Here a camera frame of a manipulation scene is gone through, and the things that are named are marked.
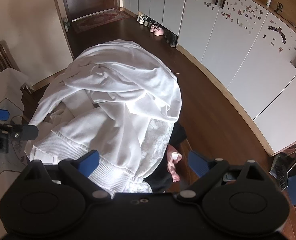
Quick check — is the row of shoes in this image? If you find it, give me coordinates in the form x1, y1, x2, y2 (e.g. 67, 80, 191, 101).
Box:
137, 14, 179, 48

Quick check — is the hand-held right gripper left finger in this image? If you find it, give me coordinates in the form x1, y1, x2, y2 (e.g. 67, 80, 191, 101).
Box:
17, 150, 112, 201

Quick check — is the black cloth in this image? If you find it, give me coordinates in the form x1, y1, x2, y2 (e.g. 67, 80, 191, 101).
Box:
145, 122, 188, 193

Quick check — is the white sweatshirt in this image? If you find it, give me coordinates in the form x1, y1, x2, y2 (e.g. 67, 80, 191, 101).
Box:
24, 39, 182, 193

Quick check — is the grey ribbed item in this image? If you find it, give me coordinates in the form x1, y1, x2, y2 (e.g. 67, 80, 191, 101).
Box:
269, 152, 292, 191

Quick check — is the patterned door rug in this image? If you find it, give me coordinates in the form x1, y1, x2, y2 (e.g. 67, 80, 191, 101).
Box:
71, 9, 133, 33

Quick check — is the white cabinet with stickers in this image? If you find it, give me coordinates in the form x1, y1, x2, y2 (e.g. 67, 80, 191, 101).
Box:
176, 0, 296, 156

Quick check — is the pink cloth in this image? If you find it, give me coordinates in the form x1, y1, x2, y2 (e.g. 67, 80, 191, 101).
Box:
166, 146, 183, 182

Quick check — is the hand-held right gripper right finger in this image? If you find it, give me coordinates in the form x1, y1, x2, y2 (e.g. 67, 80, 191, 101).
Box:
175, 150, 272, 202

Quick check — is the plain white cabinet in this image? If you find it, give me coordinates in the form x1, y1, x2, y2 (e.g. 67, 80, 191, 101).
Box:
138, 0, 189, 34

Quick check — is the white lace cloth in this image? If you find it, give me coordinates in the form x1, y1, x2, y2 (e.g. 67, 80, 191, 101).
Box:
123, 119, 175, 193

